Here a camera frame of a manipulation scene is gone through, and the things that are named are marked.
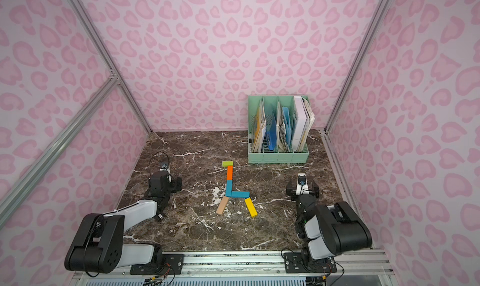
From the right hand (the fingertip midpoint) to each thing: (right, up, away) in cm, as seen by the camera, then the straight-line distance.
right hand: (302, 178), depth 88 cm
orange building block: (-35, +1, +12) cm, 38 cm away
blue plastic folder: (-13, +21, +8) cm, 26 cm away
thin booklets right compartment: (+5, +25, +5) cm, 26 cm away
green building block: (-38, +5, +16) cm, 42 cm away
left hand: (-65, +1, +4) cm, 65 cm away
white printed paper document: (-19, +23, +3) cm, 30 cm away
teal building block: (-35, -6, +6) cm, 36 cm away
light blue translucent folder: (-6, +32, +8) cm, 34 cm away
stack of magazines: (-8, +19, +8) cm, 22 cm away
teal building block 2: (-28, -8, +2) cm, 29 cm away
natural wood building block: (-38, -13, 0) cm, 40 cm away
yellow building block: (-24, -13, 0) cm, 28 cm away
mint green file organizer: (+3, +10, +14) cm, 17 cm away
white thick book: (+1, +26, +4) cm, 26 cm away
